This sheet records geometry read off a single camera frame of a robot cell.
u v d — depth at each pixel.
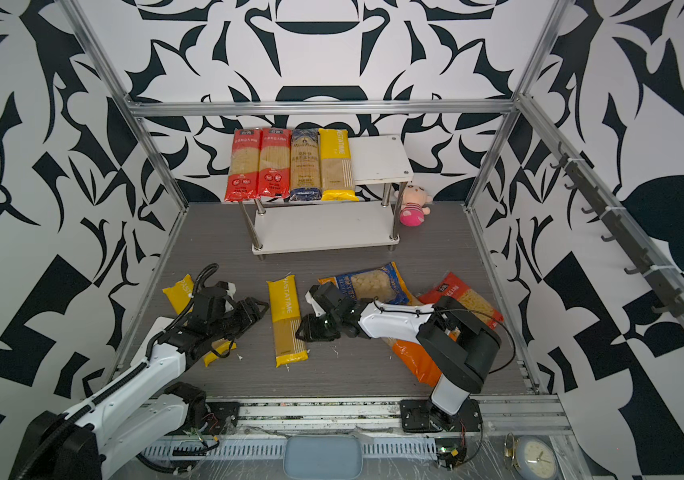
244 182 0.74
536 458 0.66
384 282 0.95
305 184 0.74
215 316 0.66
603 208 0.59
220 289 0.79
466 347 0.45
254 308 0.77
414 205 1.12
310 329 0.74
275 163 0.79
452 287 0.94
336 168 0.80
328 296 0.69
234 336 0.74
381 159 0.84
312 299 0.83
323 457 0.67
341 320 0.68
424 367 0.80
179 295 0.94
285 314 0.89
